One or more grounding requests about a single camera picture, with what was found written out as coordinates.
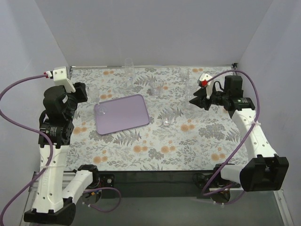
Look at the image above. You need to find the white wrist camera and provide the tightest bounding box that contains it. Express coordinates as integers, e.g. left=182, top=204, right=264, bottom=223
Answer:
left=198, top=73, right=213, bottom=99
left=53, top=66, right=76, bottom=93

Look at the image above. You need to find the tall clear drinking glass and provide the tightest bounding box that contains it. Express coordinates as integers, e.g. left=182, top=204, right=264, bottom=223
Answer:
left=184, top=78, right=199, bottom=109

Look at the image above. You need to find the clear stemmed wine glass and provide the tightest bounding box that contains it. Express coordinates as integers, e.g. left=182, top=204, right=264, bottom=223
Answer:
left=87, top=84, right=107, bottom=115

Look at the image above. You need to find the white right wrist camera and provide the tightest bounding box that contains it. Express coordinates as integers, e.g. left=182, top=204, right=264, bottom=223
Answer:
left=198, top=73, right=213, bottom=99

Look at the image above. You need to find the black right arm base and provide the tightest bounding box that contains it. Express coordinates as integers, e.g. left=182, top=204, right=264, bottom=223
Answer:
left=192, top=173, right=240, bottom=190

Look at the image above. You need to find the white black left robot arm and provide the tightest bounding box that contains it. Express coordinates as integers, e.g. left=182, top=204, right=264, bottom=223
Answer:
left=24, top=82, right=100, bottom=226

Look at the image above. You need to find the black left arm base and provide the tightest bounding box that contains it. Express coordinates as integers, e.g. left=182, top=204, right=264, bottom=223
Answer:
left=96, top=174, right=115, bottom=188

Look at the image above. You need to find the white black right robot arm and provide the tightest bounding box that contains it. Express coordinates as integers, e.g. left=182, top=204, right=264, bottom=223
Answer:
left=190, top=73, right=289, bottom=192

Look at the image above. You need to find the aluminium table frame rail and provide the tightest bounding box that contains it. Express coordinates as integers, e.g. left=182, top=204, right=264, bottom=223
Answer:
left=20, top=67, right=78, bottom=226

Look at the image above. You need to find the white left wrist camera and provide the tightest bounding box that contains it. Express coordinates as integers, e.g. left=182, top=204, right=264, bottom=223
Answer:
left=53, top=66, right=76, bottom=93

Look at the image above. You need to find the clear faceted tumbler glass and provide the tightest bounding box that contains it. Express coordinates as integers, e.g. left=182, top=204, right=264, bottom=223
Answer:
left=150, top=78, right=164, bottom=97

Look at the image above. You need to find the purple rectangular tray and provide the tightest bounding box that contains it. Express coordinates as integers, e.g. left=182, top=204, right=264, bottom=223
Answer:
left=94, top=94, right=150, bottom=135

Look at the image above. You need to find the floral patterned table mat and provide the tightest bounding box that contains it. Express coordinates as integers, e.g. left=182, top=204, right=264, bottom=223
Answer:
left=65, top=67, right=241, bottom=171

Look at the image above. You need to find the tall clear flute glass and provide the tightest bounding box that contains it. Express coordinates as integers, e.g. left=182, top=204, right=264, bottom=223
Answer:
left=125, top=57, right=135, bottom=87

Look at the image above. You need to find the small clear shot glass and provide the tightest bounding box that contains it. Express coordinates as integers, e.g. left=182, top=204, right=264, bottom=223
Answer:
left=161, top=110, right=173, bottom=126

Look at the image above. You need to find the clear back tumbler glass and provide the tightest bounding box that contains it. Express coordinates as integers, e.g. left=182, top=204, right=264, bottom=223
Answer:
left=180, top=68, right=190, bottom=82

